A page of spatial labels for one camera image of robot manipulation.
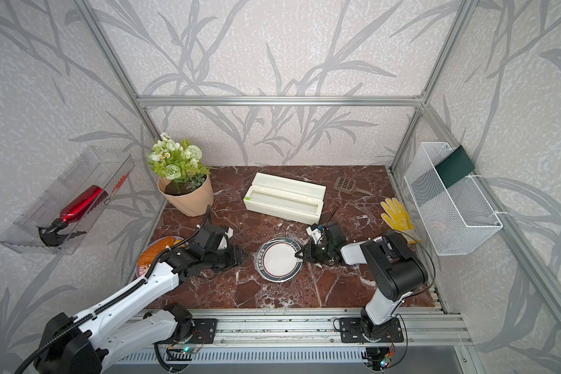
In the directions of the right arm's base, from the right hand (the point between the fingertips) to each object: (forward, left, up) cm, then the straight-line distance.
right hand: (296, 254), depth 89 cm
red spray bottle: (-9, +62, +33) cm, 71 cm away
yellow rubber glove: (+17, -46, -3) cm, 49 cm away
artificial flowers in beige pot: (+23, +44, +16) cm, 53 cm away
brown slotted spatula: (+35, -26, 0) cm, 44 cm away
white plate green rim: (-2, +7, -1) cm, 8 cm away
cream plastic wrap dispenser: (+23, +1, +5) cm, 24 cm away
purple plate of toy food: (+1, +55, +4) cm, 55 cm away
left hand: (-5, +16, +9) cm, 19 cm away
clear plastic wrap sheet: (+5, +15, -1) cm, 16 cm away
